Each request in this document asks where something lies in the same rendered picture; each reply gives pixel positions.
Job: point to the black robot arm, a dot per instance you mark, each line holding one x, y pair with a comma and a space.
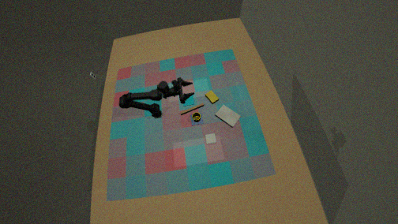
127, 100

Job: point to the yellow box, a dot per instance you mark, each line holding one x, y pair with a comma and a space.
212, 97

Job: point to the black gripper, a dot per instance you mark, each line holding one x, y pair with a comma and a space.
182, 97

